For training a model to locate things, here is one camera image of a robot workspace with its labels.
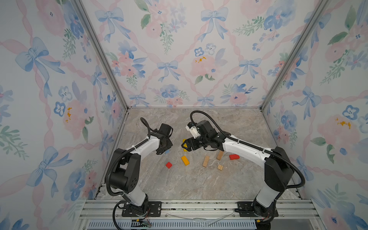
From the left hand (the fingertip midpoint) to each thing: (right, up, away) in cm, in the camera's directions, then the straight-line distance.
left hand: (169, 145), depth 94 cm
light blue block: (-1, -4, -3) cm, 5 cm away
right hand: (+12, +3, -10) cm, 16 cm away
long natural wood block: (+24, -9, -3) cm, 26 cm away
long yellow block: (+11, +3, -17) cm, 20 cm away
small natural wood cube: (+32, -13, -6) cm, 35 cm away
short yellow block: (+11, -9, -3) cm, 15 cm away
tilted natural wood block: (+34, -7, +1) cm, 34 cm away
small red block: (0, -12, -4) cm, 12 cm away
